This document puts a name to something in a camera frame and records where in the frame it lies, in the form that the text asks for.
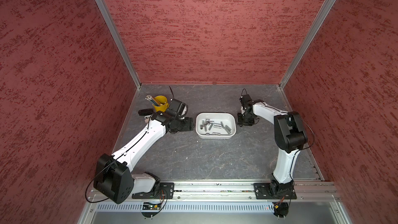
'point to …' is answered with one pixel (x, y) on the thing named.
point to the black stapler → (145, 112)
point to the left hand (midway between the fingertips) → (187, 129)
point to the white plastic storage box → (215, 125)
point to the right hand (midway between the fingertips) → (241, 125)
